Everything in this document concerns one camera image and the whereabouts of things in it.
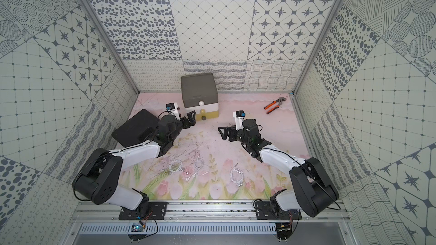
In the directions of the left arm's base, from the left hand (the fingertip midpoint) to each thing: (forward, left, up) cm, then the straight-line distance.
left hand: (187, 110), depth 87 cm
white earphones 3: (-27, -26, -17) cm, 42 cm away
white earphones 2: (-24, -9, -19) cm, 32 cm away
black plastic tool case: (-2, +31, -14) cm, 34 cm away
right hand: (-8, -20, -6) cm, 22 cm away
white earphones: (-22, +6, -19) cm, 30 cm away
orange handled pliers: (+24, -57, -17) cm, 64 cm away
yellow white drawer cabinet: (+10, -6, +2) cm, 12 cm away
